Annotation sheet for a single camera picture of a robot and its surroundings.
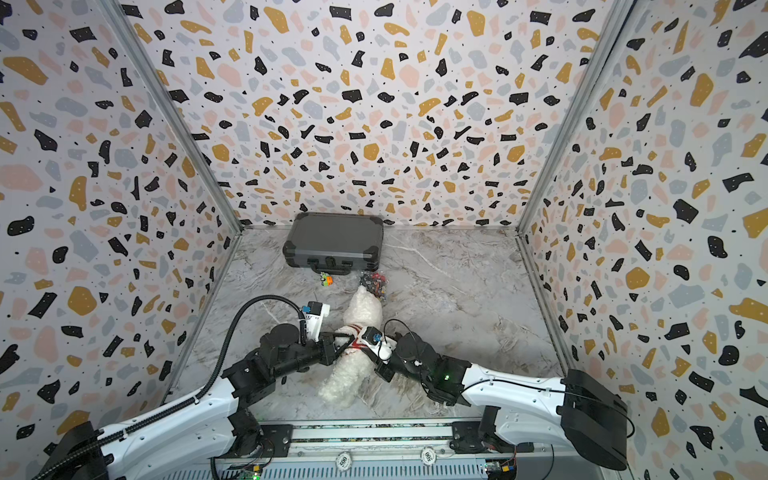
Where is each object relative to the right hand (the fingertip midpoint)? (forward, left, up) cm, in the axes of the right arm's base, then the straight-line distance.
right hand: (366, 340), depth 74 cm
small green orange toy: (+28, +18, -14) cm, 36 cm away
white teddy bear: (-6, +3, -2) cm, 7 cm away
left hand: (+1, +2, +1) cm, 2 cm away
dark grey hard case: (+40, +16, -10) cm, 45 cm away
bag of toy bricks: (+27, +1, -15) cm, 31 cm away
